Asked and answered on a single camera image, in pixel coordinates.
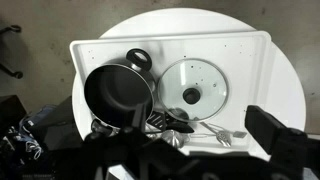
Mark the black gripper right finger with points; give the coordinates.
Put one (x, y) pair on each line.
(266, 128)

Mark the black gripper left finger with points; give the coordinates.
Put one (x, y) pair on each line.
(139, 116)

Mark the round glass lid black knob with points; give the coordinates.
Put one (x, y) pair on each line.
(206, 76)

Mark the black cooking pot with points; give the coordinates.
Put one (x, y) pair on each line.
(116, 93)

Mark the black slotted spatula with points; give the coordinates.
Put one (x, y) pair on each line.
(157, 120)

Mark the steel flat spatula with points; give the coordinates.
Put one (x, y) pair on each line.
(240, 134)

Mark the steel ladle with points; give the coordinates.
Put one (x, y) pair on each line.
(173, 138)

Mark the black plastic spoon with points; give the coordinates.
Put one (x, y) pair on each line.
(180, 127)

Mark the steel slotted spoon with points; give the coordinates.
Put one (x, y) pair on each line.
(224, 136)

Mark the white plastic tray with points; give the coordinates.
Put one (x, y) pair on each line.
(233, 50)

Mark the dark blue bag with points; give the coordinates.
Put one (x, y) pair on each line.
(36, 120)

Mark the black case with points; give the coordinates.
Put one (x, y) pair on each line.
(11, 110)

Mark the black office chair base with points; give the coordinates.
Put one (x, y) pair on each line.
(18, 74)

